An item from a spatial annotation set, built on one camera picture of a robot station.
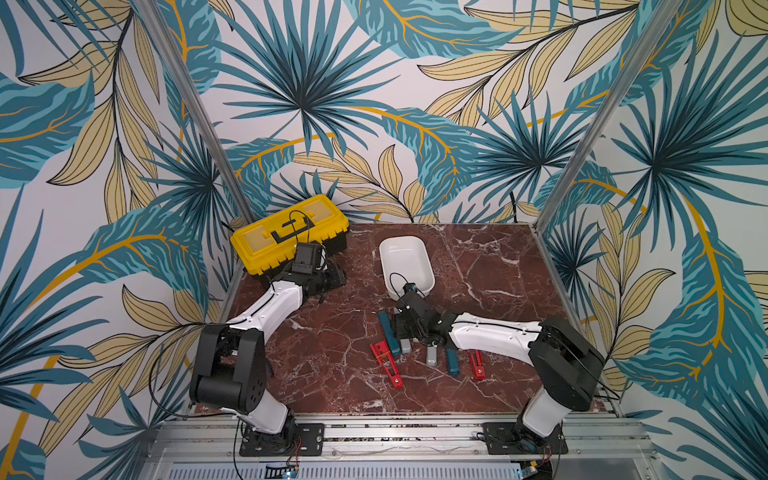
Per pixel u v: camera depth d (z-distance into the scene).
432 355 0.85
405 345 0.86
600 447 0.74
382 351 0.87
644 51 0.75
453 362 0.85
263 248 0.90
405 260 1.09
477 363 0.86
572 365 0.45
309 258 0.70
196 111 0.84
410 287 0.80
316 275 0.76
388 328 0.89
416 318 0.67
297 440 0.72
